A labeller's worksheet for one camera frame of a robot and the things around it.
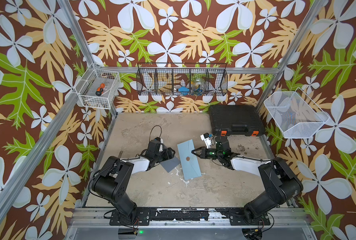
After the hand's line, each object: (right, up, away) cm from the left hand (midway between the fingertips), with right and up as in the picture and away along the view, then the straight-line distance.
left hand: (171, 151), depth 94 cm
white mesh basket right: (+70, +22, -14) cm, 74 cm away
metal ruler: (-35, -3, +3) cm, 35 cm away
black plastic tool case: (+50, +21, +12) cm, 55 cm away
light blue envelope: (+11, -5, -9) cm, 15 cm away
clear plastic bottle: (+18, +43, +4) cm, 47 cm away
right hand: (+12, +1, -8) cm, 15 cm away
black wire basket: (+7, +48, +3) cm, 48 cm away
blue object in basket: (+8, +39, +1) cm, 40 cm away
